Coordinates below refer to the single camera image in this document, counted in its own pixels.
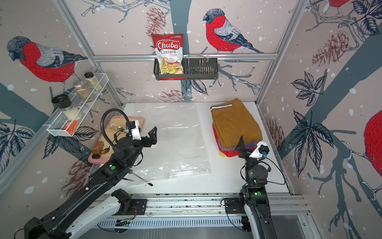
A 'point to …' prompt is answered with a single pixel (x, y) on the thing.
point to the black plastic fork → (149, 183)
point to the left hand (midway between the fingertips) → (151, 125)
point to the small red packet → (70, 127)
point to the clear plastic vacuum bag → (180, 151)
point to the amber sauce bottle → (97, 149)
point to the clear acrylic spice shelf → (55, 127)
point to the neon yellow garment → (222, 154)
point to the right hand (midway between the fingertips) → (250, 137)
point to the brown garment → (232, 121)
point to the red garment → (228, 153)
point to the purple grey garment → (251, 145)
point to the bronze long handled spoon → (106, 150)
